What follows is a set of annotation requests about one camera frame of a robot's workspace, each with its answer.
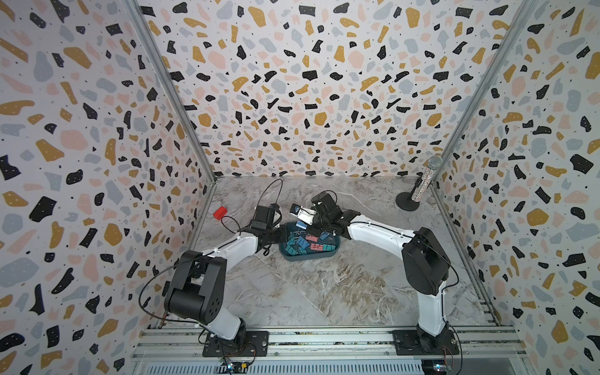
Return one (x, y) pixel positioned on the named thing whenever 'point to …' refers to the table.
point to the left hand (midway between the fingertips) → (289, 231)
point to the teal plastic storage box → (301, 246)
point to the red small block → (220, 212)
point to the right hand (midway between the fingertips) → (305, 218)
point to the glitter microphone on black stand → (409, 201)
